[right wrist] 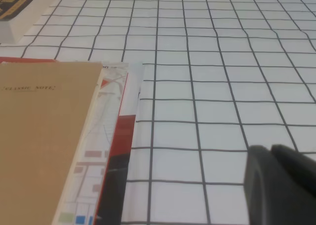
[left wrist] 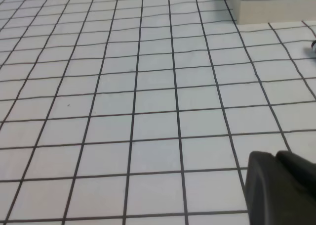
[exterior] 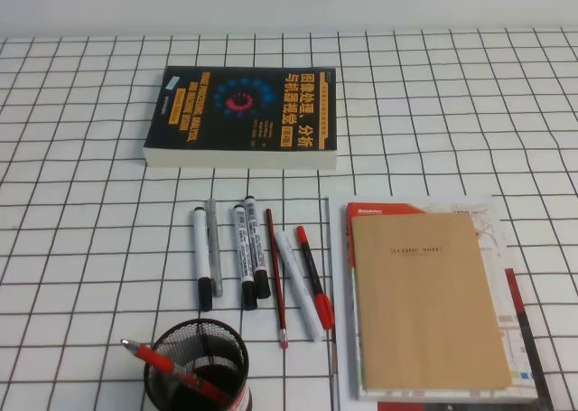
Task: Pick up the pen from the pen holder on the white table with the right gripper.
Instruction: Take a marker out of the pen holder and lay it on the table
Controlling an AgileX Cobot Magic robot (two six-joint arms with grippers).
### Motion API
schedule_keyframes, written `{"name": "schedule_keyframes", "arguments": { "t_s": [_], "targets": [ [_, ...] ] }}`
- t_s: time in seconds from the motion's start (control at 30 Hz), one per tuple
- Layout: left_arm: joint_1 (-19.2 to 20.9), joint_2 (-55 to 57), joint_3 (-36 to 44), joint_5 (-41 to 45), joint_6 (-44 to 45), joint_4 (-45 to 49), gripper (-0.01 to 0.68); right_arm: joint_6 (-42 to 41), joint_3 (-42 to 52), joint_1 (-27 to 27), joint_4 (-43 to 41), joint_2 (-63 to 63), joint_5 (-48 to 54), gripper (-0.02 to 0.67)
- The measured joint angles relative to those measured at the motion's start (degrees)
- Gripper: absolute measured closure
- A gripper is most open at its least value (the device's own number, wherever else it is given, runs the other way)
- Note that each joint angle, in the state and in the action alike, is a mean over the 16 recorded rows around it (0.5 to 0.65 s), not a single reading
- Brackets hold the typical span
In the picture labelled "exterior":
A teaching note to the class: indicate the red gel pen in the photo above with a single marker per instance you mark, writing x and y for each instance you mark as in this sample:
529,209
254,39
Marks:
168,367

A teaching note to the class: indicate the silver grey pen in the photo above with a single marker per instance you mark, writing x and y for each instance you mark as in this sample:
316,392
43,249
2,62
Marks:
213,235

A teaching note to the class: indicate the red and black pen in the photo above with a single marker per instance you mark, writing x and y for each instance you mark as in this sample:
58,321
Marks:
321,300

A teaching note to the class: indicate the black mesh pen holder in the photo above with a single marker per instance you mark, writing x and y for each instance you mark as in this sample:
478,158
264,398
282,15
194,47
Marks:
210,368

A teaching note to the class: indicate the dark red pencil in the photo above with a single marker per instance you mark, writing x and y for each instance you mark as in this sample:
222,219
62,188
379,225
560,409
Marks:
278,281

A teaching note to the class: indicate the orange cover book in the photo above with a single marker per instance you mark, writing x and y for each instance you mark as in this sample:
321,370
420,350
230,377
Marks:
356,209

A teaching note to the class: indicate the black thick textbook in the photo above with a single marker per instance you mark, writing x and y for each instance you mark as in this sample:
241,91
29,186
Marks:
246,118

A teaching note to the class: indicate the right printed black-cap marker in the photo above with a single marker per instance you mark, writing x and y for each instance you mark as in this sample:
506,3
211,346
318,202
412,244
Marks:
257,249

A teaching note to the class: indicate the printed black-cap marker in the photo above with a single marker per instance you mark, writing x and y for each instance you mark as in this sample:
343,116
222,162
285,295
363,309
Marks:
257,249
248,288

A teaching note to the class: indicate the left printed black-cap marker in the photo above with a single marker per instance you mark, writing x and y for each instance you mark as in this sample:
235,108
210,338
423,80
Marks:
248,288

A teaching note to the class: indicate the white marker black cap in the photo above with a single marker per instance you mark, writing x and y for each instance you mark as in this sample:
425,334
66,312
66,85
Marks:
202,258

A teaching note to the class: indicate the plain white marker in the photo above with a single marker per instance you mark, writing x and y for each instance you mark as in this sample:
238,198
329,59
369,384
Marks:
301,290

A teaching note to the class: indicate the brown kraft notebook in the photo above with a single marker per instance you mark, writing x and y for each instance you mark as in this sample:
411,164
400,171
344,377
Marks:
426,317

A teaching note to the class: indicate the white map booklet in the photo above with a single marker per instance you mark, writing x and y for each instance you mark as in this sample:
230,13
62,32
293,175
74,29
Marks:
496,260

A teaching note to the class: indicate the red black book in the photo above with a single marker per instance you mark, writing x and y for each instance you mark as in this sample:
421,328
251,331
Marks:
544,400

